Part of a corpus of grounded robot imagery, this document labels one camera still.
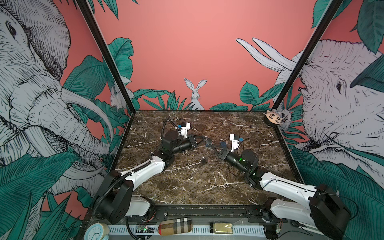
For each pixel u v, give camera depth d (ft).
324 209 1.36
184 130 2.42
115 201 1.36
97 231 2.17
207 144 2.45
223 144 3.30
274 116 3.52
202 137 2.49
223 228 2.21
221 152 2.30
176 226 2.22
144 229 2.30
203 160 3.05
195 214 2.46
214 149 2.40
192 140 2.26
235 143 2.33
